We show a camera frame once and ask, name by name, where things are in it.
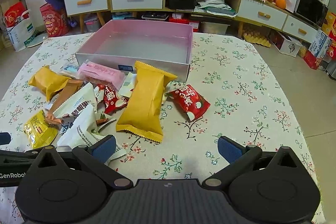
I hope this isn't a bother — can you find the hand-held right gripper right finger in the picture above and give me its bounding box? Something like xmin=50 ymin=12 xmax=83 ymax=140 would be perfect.
xmin=203 ymin=135 xmax=307 ymax=188

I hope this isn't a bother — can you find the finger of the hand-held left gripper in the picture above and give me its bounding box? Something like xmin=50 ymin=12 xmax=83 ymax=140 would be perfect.
xmin=0 ymin=132 xmax=11 ymax=146

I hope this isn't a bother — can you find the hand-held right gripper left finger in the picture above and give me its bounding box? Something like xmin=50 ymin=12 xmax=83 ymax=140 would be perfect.
xmin=26 ymin=135 xmax=133 ymax=189

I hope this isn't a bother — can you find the white snack packet dark print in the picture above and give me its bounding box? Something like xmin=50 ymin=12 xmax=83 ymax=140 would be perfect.
xmin=52 ymin=82 xmax=98 ymax=119
xmin=56 ymin=105 xmax=126 ymax=161

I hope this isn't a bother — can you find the small green snack packet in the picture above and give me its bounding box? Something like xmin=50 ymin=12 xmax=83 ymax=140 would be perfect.
xmin=92 ymin=112 xmax=117 ymax=132

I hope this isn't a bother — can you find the yellow printed snack packet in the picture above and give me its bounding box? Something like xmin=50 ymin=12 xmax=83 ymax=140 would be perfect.
xmin=24 ymin=110 xmax=59 ymax=149

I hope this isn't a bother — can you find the red snack packet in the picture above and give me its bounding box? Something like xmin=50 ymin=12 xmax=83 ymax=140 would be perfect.
xmin=168 ymin=85 xmax=211 ymax=123
xmin=97 ymin=84 xmax=129 ymax=115

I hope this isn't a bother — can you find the large yellow snack packet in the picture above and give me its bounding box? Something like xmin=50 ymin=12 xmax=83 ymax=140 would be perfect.
xmin=116 ymin=61 xmax=178 ymax=142

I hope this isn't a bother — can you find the brown stick snack packet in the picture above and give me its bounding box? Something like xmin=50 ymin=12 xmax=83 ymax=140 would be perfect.
xmin=45 ymin=79 xmax=84 ymax=126

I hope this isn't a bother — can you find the white green snack packet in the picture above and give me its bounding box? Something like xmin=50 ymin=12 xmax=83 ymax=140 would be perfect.
xmin=118 ymin=72 xmax=137 ymax=99

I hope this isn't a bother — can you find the small yellow snack packet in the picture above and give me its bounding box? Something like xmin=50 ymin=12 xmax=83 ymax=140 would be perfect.
xmin=28 ymin=66 xmax=72 ymax=102

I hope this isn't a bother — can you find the pink snack packet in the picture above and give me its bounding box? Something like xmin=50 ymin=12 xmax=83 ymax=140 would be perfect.
xmin=78 ymin=61 xmax=126 ymax=90

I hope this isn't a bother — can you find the pink box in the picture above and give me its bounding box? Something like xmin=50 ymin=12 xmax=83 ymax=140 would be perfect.
xmin=75 ymin=20 xmax=194 ymax=82

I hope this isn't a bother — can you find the white round base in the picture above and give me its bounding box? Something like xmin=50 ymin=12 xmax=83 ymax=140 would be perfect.
xmin=26 ymin=34 xmax=44 ymax=47

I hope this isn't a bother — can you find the white printed bag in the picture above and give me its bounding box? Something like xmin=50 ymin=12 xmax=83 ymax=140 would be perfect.
xmin=7 ymin=14 xmax=37 ymax=52

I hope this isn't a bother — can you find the egg tray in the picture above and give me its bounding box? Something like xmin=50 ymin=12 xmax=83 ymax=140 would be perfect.
xmin=243 ymin=27 xmax=272 ymax=48

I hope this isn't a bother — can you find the red plastic bag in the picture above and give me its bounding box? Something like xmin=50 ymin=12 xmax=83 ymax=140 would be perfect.
xmin=4 ymin=2 xmax=28 ymax=28

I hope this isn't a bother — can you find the clear storage bin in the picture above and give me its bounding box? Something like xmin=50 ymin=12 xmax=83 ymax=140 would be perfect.
xmin=201 ymin=21 xmax=227 ymax=35

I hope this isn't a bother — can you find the small clear plastic bin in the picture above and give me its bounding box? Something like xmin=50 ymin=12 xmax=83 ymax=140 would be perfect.
xmin=84 ymin=17 xmax=101 ymax=32

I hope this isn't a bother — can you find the red printed bag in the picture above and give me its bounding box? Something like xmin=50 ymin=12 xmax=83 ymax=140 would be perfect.
xmin=39 ymin=3 xmax=70 ymax=38

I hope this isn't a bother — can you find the blue plastic bin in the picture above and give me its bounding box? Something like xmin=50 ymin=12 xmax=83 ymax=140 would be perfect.
xmin=112 ymin=12 xmax=137 ymax=20

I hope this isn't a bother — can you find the red box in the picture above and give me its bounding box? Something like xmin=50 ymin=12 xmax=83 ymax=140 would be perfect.
xmin=169 ymin=13 xmax=200 ymax=31

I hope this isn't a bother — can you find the blue white carton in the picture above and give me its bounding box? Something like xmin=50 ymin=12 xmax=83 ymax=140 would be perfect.
xmin=308 ymin=28 xmax=332 ymax=58

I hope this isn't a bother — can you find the black keyboard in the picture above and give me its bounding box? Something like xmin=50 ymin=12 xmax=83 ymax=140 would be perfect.
xmin=142 ymin=12 xmax=168 ymax=21

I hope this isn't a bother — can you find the long wooden low cabinet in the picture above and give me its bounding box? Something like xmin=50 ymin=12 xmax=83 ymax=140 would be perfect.
xmin=108 ymin=0 xmax=326 ymax=43

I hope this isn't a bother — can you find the folded clothes pile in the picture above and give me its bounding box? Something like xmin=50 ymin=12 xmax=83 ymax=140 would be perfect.
xmin=196 ymin=0 xmax=238 ymax=17

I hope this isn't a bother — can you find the yellow red carton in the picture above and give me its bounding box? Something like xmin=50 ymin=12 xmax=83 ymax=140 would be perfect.
xmin=322 ymin=11 xmax=336 ymax=35

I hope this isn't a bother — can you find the black microwave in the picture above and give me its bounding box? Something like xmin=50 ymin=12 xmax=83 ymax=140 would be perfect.
xmin=293 ymin=0 xmax=330 ymax=29

